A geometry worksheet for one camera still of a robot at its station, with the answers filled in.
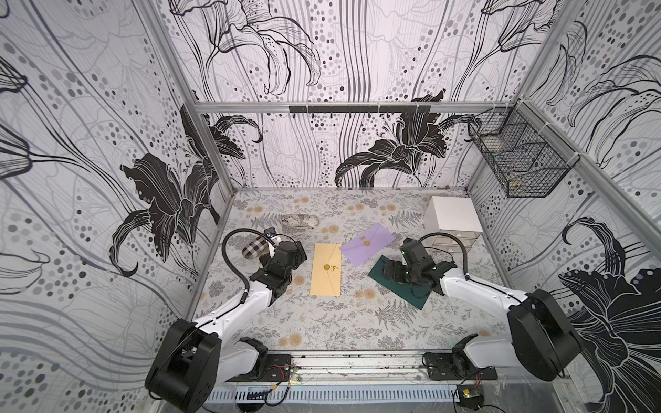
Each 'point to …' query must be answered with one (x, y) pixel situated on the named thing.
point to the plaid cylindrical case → (255, 247)
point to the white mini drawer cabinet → (454, 215)
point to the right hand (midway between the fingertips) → (394, 268)
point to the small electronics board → (471, 397)
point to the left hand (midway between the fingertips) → (290, 252)
